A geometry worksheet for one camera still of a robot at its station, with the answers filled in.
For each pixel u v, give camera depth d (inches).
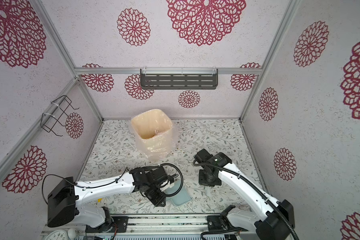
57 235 26.6
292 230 13.8
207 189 33.3
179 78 37.3
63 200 15.9
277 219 14.9
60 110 31.3
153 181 23.5
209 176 23.8
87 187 17.6
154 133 40.6
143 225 29.3
